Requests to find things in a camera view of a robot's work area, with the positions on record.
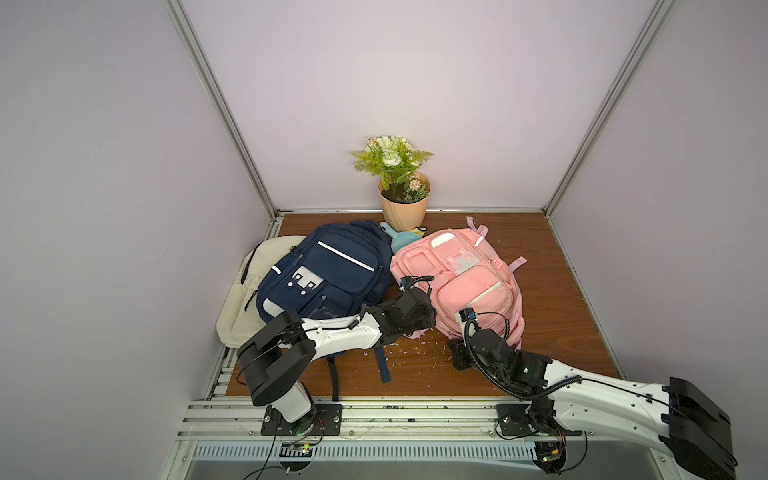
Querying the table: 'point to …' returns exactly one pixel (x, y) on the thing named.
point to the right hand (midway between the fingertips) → (446, 332)
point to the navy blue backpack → (328, 271)
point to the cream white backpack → (239, 317)
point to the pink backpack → (469, 276)
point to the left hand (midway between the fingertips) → (439, 314)
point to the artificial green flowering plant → (390, 158)
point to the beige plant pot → (405, 203)
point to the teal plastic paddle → (401, 238)
